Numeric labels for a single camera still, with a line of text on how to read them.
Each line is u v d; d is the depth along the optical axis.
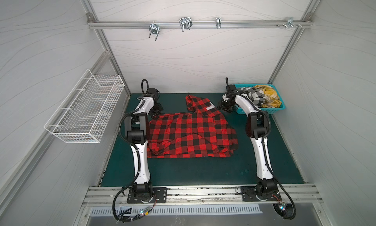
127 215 0.69
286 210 0.72
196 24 0.79
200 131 0.99
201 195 0.75
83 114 0.69
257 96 1.04
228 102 0.94
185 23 0.77
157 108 0.93
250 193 0.73
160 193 0.74
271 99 1.02
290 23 0.77
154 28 0.79
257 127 0.66
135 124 0.63
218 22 0.78
